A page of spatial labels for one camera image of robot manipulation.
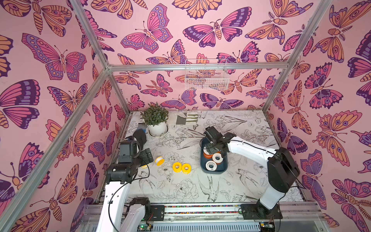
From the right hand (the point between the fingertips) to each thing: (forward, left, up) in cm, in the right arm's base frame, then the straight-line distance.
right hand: (212, 146), depth 89 cm
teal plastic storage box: (-10, -6, -7) cm, 14 cm away
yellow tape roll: (-11, +21, -7) cm, 25 cm away
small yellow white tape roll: (-8, +32, -5) cm, 34 cm away
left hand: (-11, +37, +11) cm, 40 cm away
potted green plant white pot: (+13, +35, +11) cm, 39 cm away
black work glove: (+13, +50, -6) cm, 52 cm away
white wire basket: (+46, +2, +17) cm, 49 cm away
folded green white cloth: (+29, +17, -7) cm, 34 cm away
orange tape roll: (-3, +3, -6) cm, 7 cm away
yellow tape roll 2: (-11, +16, -8) cm, 21 cm away
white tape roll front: (-10, 0, -8) cm, 12 cm away
